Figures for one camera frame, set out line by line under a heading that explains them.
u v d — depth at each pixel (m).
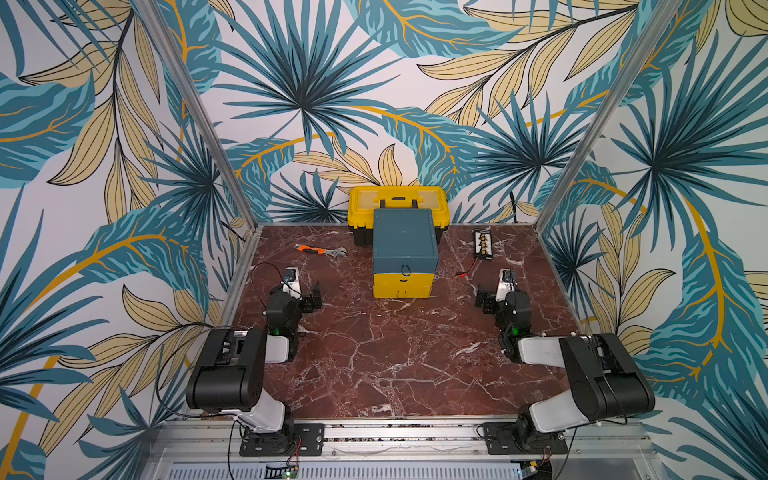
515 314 0.70
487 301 0.84
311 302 0.84
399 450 0.73
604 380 0.46
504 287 0.79
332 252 1.10
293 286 0.80
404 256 0.83
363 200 1.05
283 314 0.69
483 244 1.13
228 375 0.45
